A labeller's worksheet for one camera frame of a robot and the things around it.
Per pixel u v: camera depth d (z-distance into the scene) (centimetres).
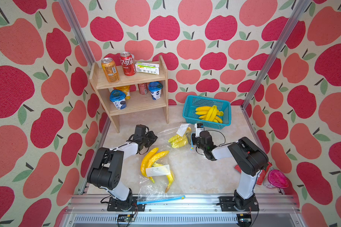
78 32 78
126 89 89
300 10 70
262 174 82
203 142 77
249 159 51
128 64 71
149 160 81
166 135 98
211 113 108
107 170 47
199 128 86
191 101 117
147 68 76
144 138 82
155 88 90
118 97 84
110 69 67
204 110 111
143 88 95
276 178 73
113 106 89
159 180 80
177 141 91
